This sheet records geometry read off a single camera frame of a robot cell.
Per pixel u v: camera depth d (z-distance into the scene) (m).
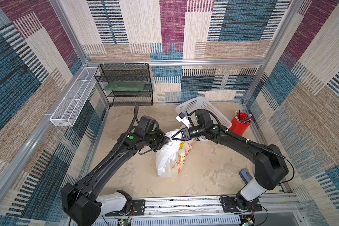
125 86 0.94
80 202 0.37
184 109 1.09
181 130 0.73
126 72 1.02
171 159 0.73
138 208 0.73
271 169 0.45
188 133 0.69
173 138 0.74
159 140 0.65
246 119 0.94
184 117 0.73
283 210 0.73
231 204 0.73
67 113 0.92
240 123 0.92
